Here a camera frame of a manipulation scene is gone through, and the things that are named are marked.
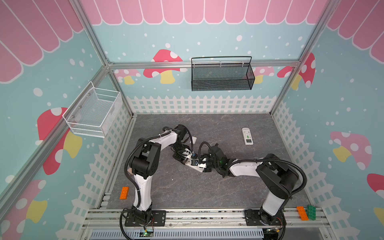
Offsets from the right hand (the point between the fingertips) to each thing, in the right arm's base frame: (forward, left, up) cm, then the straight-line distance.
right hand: (196, 158), depth 90 cm
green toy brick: (-28, -58, -4) cm, 65 cm away
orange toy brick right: (-28, -54, -5) cm, 62 cm away
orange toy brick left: (-19, +39, -4) cm, 44 cm away
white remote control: (+20, -37, -4) cm, 42 cm away
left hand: (+3, +8, -5) cm, 10 cm away
